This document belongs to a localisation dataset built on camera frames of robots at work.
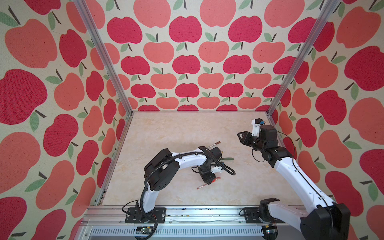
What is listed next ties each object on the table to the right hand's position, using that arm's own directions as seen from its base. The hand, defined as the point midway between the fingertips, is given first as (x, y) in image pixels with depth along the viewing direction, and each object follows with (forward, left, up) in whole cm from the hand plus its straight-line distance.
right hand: (243, 133), depth 81 cm
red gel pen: (-20, +14, -22) cm, 32 cm away
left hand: (-21, +15, -21) cm, 34 cm away
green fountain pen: (-4, +5, -22) cm, 23 cm away
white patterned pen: (+8, +11, -22) cm, 26 cm away
